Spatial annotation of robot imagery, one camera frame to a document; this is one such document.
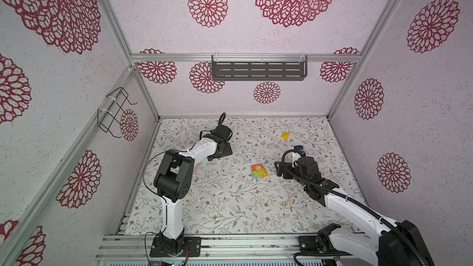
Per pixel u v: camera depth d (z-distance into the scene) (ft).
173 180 1.70
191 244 2.47
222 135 2.59
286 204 2.75
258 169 3.03
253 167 3.10
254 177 3.03
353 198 1.71
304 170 2.14
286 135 3.69
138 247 2.46
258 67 3.04
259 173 3.04
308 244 2.43
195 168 3.18
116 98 2.60
